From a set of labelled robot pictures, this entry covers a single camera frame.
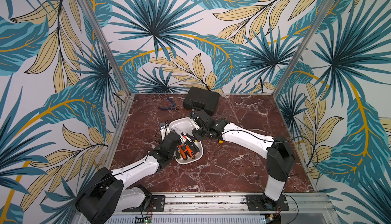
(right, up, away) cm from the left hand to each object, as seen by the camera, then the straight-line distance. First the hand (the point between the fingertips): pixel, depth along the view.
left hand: (172, 133), depth 86 cm
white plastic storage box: (+8, +4, +4) cm, 10 cm away
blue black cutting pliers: (-5, +14, +23) cm, 28 cm away
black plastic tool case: (+17, +21, +26) cm, 38 cm away
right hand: (+13, +2, -1) cm, 13 cm away
